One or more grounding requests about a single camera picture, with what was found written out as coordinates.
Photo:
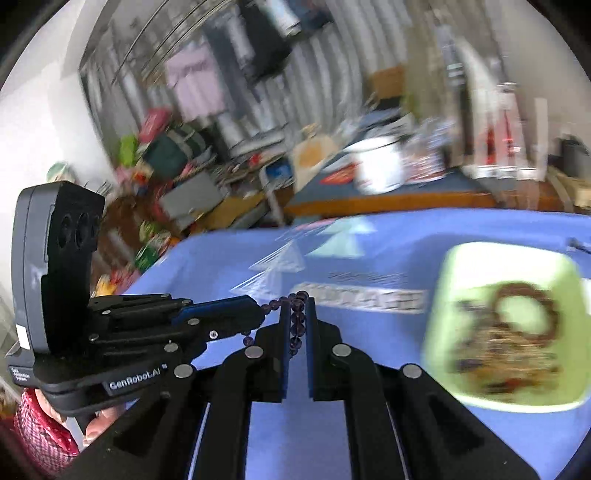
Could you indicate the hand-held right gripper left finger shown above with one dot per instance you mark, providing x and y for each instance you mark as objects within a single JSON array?
[{"x": 284, "y": 346}]

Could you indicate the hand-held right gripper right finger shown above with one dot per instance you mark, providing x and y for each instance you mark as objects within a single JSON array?
[{"x": 313, "y": 350}]

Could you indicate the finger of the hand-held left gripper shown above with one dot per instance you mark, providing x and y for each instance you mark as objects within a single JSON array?
[
  {"x": 217, "y": 307},
  {"x": 221, "y": 327}
]

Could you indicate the light green plastic basket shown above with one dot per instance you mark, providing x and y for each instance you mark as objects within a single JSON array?
[{"x": 466, "y": 263}]

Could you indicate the person's left forearm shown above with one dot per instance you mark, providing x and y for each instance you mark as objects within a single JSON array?
[{"x": 41, "y": 438}]

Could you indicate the person's left hand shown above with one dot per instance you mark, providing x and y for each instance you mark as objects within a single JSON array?
[{"x": 99, "y": 422}]

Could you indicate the grey flat box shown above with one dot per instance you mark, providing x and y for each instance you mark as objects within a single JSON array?
[{"x": 189, "y": 198}]

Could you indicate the blue printed tablecloth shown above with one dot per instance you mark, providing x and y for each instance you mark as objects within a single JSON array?
[{"x": 369, "y": 240}]

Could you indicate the bright green bag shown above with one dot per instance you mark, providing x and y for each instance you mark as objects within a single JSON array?
[{"x": 128, "y": 150}]

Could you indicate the dark green duffel bag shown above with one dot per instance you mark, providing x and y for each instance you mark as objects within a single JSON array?
[{"x": 168, "y": 152}]

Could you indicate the pink red bag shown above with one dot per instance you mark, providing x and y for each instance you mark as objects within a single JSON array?
[{"x": 154, "y": 124}]

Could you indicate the blue topped wooden table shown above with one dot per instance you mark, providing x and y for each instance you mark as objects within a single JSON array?
[{"x": 415, "y": 191}]

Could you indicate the white enamel mug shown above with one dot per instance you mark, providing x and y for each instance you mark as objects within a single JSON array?
[{"x": 378, "y": 166}]

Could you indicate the pink t-shirt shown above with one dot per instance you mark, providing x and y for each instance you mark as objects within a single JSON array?
[{"x": 194, "y": 87}]

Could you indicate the white router with antennas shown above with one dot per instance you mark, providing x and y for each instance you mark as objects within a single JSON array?
[{"x": 489, "y": 170}]

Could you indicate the dark hanging jacket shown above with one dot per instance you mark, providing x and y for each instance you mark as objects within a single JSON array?
[{"x": 265, "y": 41}]

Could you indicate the brown cardboard box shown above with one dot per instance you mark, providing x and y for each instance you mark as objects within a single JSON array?
[{"x": 388, "y": 83}]

